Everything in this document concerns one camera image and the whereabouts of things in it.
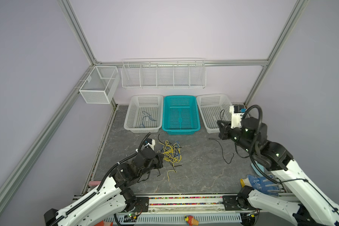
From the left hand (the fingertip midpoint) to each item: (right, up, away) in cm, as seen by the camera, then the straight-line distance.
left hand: (164, 158), depth 73 cm
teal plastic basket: (+10, +23, +39) cm, 47 cm away
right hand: (+25, +19, -9) cm, 33 cm away
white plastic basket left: (-14, +33, +47) cm, 59 cm away
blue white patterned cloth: (+56, -17, +6) cm, 59 cm away
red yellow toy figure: (+13, -29, -6) cm, 32 cm away
